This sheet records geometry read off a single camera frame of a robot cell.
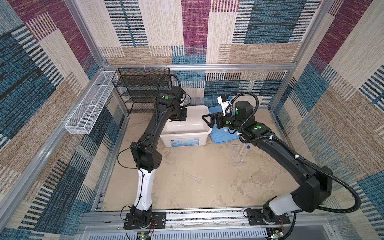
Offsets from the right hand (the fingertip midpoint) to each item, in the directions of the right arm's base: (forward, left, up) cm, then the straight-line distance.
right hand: (208, 118), depth 74 cm
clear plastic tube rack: (-3, -20, -30) cm, 37 cm away
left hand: (+10, +13, -9) cm, 19 cm away
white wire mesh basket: (0, +59, +3) cm, 59 cm away
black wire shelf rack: (+41, +45, -10) cm, 61 cm away
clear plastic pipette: (-17, +9, -31) cm, 36 cm away
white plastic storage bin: (+5, +8, -19) cm, 21 cm away
